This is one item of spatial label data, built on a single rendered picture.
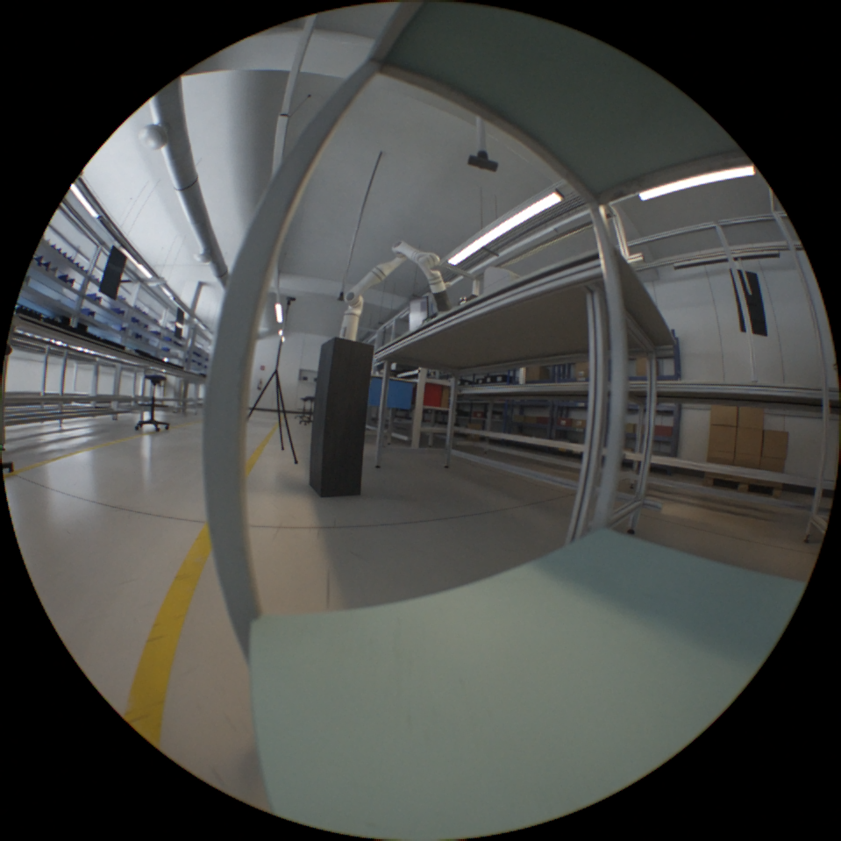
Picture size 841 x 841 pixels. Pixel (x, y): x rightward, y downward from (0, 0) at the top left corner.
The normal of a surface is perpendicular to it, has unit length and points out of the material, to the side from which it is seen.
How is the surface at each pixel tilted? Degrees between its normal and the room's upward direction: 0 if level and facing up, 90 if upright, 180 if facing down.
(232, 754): 0
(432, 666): 0
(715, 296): 90
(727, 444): 90
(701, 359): 90
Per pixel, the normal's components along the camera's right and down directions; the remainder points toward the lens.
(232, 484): 0.46, 0.06
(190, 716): 0.10, -0.99
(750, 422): -0.88, -0.08
